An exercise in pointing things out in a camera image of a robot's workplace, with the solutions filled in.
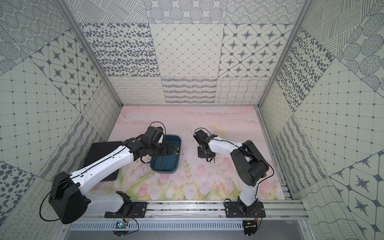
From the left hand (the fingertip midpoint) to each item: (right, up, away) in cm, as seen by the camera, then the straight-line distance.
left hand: (169, 146), depth 81 cm
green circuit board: (-22, -37, -9) cm, 44 cm away
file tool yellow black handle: (+3, -5, +12) cm, 13 cm away
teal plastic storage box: (-1, -10, +2) cm, 11 cm away
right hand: (+21, -8, +12) cm, 26 cm away
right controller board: (+41, -38, -9) cm, 57 cm away
